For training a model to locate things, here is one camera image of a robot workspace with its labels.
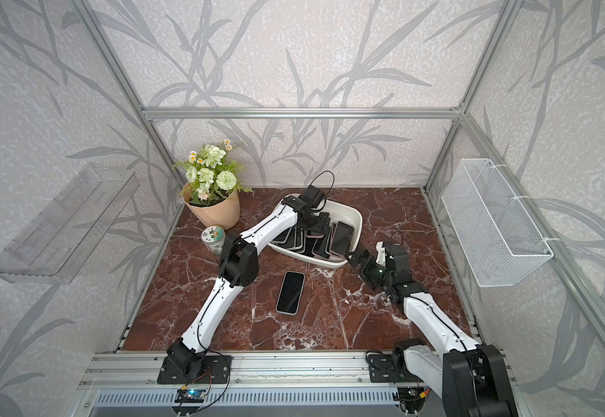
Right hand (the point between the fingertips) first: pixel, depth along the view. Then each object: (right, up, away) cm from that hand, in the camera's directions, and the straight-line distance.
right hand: (351, 261), depth 85 cm
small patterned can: (-49, +7, +9) cm, 50 cm away
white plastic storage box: (-3, +16, +22) cm, 27 cm away
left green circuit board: (-46, -35, -14) cm, 60 cm away
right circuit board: (+15, -36, -13) cm, 41 cm away
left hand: (-11, +11, +19) cm, 24 cm away
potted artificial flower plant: (-46, +25, +2) cm, 53 cm away
